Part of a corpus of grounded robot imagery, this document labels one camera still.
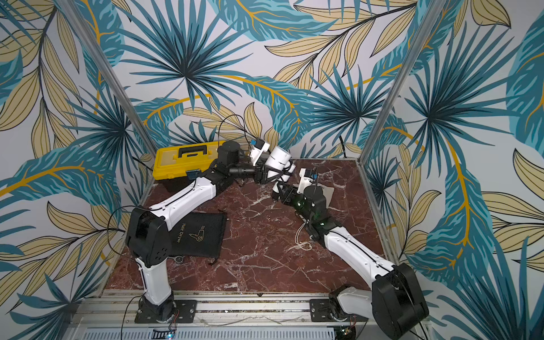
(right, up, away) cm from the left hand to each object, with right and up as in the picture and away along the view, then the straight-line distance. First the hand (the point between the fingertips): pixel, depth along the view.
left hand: (281, 173), depth 76 cm
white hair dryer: (-1, +3, -4) cm, 5 cm away
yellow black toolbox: (-45, +4, +19) cm, 49 cm away
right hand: (-1, -4, +2) cm, 4 cm away
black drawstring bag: (-35, -26, +15) cm, 45 cm away
